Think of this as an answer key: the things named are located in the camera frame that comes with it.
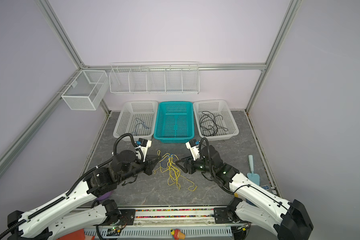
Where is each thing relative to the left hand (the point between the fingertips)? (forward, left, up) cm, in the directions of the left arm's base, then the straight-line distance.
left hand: (160, 160), depth 68 cm
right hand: (0, -8, -5) cm, 10 cm away
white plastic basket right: (+52, -41, -20) cm, 69 cm away
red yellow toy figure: (-27, -6, -20) cm, 34 cm away
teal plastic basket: (+42, -6, -24) cm, 49 cm away
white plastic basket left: (+55, +17, -23) cm, 62 cm away
